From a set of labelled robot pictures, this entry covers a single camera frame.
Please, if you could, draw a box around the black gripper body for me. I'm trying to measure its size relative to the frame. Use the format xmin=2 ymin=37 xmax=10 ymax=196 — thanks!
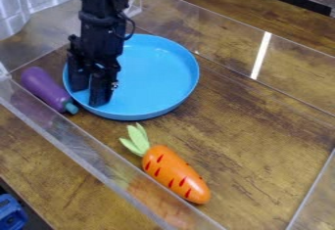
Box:
xmin=66 ymin=11 xmax=129 ymax=91

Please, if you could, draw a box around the blue object at corner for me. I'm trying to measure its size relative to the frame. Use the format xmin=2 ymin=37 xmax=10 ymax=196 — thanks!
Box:
xmin=0 ymin=194 xmax=29 ymax=230

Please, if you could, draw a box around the purple toy eggplant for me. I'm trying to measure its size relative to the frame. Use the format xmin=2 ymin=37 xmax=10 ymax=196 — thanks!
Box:
xmin=22 ymin=67 xmax=79 ymax=115

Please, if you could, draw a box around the orange toy carrot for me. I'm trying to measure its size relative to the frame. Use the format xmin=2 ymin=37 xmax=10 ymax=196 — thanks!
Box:
xmin=119 ymin=123 xmax=211 ymax=205

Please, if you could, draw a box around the clear acrylic enclosure wall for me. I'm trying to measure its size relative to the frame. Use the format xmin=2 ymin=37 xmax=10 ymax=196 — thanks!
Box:
xmin=0 ymin=0 xmax=335 ymax=230

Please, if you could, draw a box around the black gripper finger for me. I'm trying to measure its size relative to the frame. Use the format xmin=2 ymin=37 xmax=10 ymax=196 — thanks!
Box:
xmin=90 ymin=69 xmax=117 ymax=107
xmin=69 ymin=58 xmax=91 ymax=92

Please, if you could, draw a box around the blue round tray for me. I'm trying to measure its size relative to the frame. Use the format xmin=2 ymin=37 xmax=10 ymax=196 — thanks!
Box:
xmin=63 ymin=34 xmax=201 ymax=120

